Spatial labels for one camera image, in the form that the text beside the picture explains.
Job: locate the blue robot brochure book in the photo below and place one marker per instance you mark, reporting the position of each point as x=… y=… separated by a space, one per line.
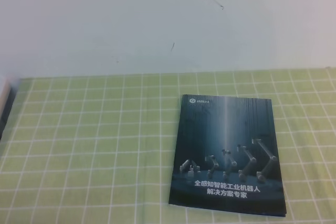
x=226 y=156

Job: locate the green checkered tablecloth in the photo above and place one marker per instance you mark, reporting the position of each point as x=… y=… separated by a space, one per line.
x=100 y=149

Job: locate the dark object at left edge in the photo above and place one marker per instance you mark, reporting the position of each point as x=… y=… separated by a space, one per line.
x=9 y=87

